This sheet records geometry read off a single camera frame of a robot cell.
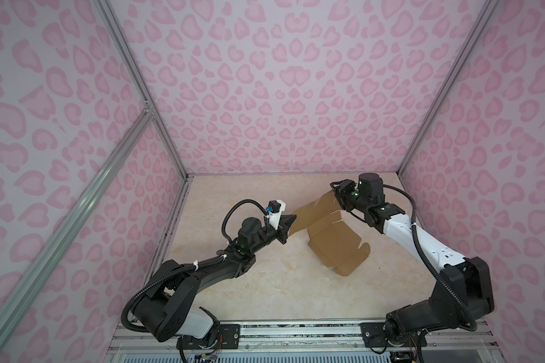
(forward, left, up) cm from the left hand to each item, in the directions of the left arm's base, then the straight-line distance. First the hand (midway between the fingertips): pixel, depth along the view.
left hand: (297, 214), depth 78 cm
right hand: (+11, -13, +3) cm, 17 cm away
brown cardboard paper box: (+1, -16, -22) cm, 27 cm away
